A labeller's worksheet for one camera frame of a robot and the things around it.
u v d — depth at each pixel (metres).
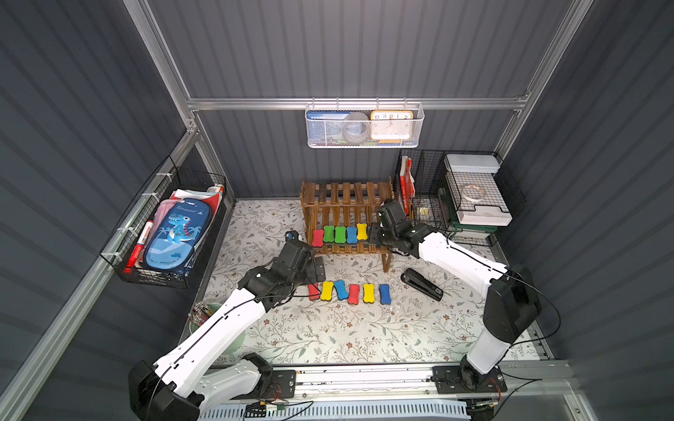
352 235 0.87
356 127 0.90
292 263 0.55
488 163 1.04
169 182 0.77
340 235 0.87
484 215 0.91
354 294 0.90
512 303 0.45
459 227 0.99
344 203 0.85
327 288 0.91
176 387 0.38
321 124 0.86
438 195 1.19
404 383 0.75
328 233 0.88
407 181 1.15
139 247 0.65
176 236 0.64
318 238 0.86
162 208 0.72
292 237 0.68
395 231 0.66
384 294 0.91
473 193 0.95
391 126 0.89
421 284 0.92
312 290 0.91
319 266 0.69
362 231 0.89
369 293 0.91
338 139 0.91
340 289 0.93
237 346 0.81
